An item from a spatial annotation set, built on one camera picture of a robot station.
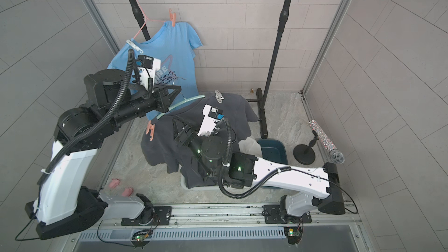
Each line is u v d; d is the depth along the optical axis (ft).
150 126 1.80
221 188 1.31
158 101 1.43
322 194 1.25
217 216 2.37
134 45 2.02
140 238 2.07
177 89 1.66
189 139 1.47
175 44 2.59
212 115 1.51
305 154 2.86
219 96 1.83
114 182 2.52
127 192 2.48
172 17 2.43
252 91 3.91
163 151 2.14
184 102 1.78
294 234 2.23
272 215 2.33
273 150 2.93
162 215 2.33
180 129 1.59
